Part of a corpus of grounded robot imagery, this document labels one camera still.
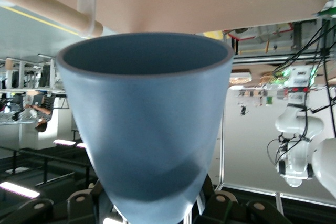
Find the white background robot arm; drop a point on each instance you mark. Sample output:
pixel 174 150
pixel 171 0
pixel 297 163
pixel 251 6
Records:
pixel 299 119

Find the white ceiling light panel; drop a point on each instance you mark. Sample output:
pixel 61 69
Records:
pixel 64 142
pixel 18 190

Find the person in striped shirt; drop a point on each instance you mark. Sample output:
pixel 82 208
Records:
pixel 42 111

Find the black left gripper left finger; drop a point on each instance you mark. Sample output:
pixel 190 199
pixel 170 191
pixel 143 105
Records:
pixel 78 213

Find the blue plastic cup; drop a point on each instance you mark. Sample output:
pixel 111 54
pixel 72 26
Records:
pixel 144 129

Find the white frame post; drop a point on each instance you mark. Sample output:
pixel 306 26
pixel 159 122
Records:
pixel 222 155

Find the metal storage shelf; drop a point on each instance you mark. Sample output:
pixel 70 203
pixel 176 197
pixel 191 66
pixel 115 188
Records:
pixel 22 72

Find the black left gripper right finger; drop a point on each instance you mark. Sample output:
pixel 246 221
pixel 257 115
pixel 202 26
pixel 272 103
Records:
pixel 223 211

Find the wooden rack dowel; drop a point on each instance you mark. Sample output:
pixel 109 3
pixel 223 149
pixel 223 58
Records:
pixel 39 6

